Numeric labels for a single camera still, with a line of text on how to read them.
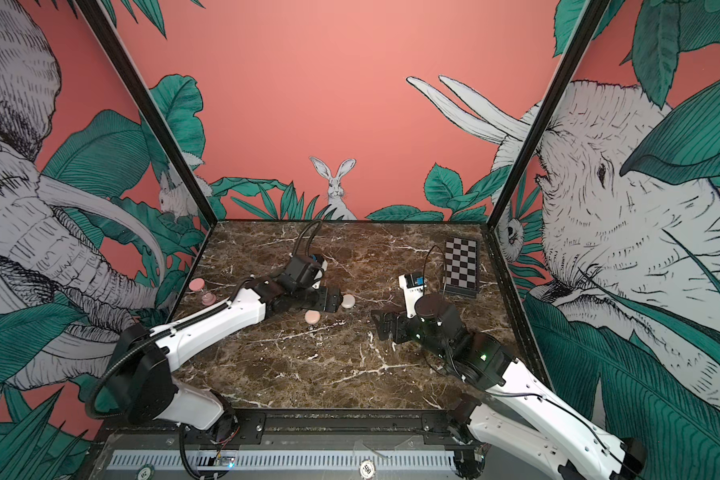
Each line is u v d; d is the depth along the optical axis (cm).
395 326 59
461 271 102
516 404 44
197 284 91
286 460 70
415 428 75
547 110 86
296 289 64
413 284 58
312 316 92
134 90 82
